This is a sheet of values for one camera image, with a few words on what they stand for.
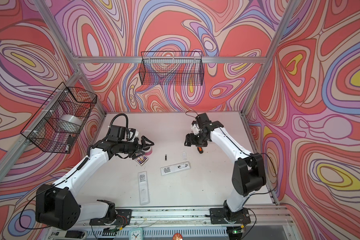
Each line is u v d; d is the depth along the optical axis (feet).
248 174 1.49
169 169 2.90
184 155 3.14
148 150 3.04
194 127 2.63
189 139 2.52
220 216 2.40
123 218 2.37
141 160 3.00
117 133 2.11
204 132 2.03
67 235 2.16
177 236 2.26
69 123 2.31
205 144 2.41
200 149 3.14
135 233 2.22
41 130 2.18
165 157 3.12
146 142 2.39
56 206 1.30
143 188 2.69
